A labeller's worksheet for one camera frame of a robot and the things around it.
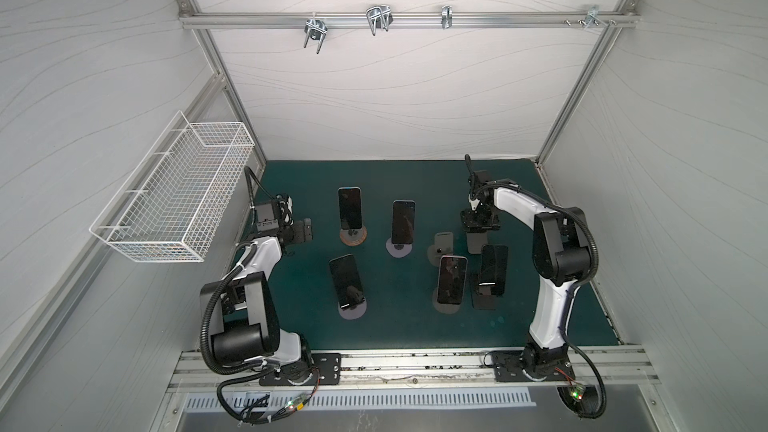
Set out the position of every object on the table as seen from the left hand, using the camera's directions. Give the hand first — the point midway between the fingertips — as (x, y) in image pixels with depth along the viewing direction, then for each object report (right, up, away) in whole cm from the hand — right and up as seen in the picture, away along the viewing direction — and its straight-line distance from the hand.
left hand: (299, 222), depth 93 cm
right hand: (+59, 0, +6) cm, 59 cm away
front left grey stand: (+18, -25, -10) cm, 32 cm away
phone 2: (+33, +1, -5) cm, 33 cm away
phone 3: (+17, -14, -16) cm, 27 cm away
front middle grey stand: (+44, -24, -8) cm, 51 cm away
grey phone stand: (+45, -7, -4) cm, 46 cm away
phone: (+16, +5, 0) cm, 16 cm away
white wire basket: (-22, +8, -23) cm, 33 cm away
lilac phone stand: (+31, -10, +4) cm, 33 cm away
